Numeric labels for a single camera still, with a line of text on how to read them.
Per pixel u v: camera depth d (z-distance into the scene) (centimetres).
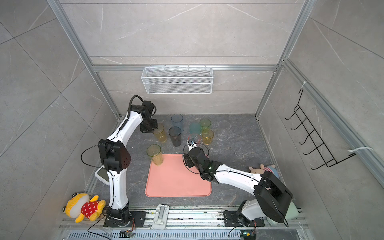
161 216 73
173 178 86
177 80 100
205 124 104
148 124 80
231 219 73
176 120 99
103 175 84
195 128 103
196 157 60
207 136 104
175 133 94
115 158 55
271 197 41
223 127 98
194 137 97
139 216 73
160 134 98
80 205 73
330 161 58
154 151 88
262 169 86
